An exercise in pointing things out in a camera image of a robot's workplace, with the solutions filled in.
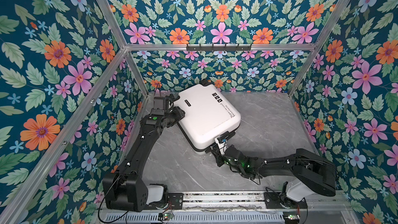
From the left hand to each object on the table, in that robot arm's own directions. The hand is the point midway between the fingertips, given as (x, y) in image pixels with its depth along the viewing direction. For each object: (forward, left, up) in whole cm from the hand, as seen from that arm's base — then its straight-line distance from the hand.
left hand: (184, 109), depth 79 cm
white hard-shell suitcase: (-1, -13, -4) cm, 14 cm away
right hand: (-16, -13, -16) cm, 26 cm away
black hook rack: (+36, -21, +12) cm, 44 cm away
